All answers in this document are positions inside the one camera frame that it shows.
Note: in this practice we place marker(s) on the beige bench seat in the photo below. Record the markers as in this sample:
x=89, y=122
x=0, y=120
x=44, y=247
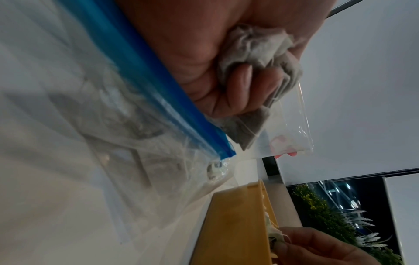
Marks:
x=281, y=204

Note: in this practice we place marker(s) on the dark glass window pane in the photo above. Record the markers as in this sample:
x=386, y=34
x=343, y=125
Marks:
x=370, y=196

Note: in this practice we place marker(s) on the tea bags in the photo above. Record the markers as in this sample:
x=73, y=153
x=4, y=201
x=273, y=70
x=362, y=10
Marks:
x=258, y=44
x=267, y=220
x=140, y=126

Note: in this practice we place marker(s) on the person's right hand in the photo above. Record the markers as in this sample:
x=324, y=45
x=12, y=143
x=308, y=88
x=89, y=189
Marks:
x=320, y=253

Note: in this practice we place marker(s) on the person's left hand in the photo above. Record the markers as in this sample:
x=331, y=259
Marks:
x=190, y=33

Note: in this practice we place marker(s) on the clear zip bag with tea bags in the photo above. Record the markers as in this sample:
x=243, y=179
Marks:
x=163, y=82

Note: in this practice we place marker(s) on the green hedge plant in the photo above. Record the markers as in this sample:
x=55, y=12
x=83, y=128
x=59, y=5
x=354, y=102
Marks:
x=327, y=214

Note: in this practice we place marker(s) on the white roller blind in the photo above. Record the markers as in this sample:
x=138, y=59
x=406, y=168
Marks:
x=360, y=103

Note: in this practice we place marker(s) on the clear storage box pink latches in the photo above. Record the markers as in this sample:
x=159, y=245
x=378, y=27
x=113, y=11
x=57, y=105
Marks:
x=294, y=124

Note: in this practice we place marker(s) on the dark window strip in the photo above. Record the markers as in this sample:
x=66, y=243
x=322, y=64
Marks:
x=270, y=168

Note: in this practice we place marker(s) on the yellow tray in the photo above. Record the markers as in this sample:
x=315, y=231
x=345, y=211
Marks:
x=229, y=227

